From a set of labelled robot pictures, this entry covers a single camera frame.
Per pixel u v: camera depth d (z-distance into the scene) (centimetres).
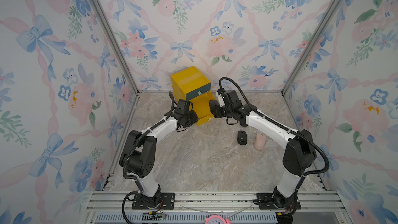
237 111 65
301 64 101
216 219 68
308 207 73
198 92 95
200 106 93
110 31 86
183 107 73
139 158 47
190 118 80
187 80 99
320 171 47
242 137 93
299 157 46
